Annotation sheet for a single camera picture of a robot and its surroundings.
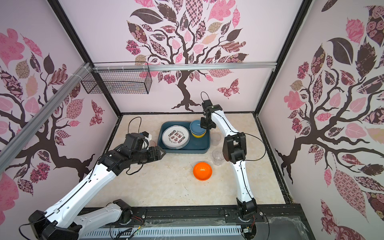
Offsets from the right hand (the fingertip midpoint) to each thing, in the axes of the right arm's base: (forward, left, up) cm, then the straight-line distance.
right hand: (206, 125), depth 101 cm
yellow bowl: (-7, +5, -5) cm, 9 cm away
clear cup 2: (-20, -7, -9) cm, 23 cm away
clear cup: (-9, -6, -3) cm, 11 cm away
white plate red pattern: (-5, +22, -6) cm, 23 cm away
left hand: (-30, +25, +11) cm, 40 cm away
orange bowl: (-31, +3, -7) cm, 32 cm away
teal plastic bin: (-12, +7, -8) cm, 16 cm away
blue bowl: (-1, +7, -2) cm, 8 cm away
